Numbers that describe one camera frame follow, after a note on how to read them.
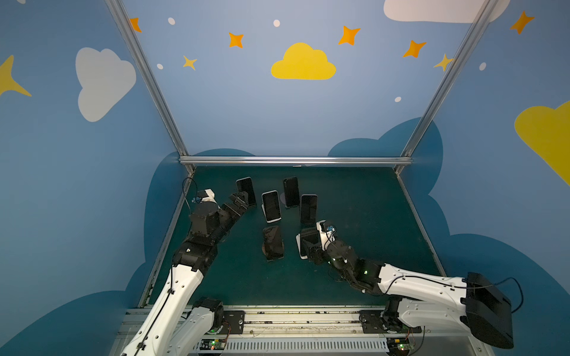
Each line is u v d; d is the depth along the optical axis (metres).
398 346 0.71
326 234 0.70
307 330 0.74
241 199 0.65
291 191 1.04
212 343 0.71
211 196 0.66
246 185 0.96
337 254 0.59
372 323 0.75
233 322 0.74
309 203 1.08
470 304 0.42
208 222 0.52
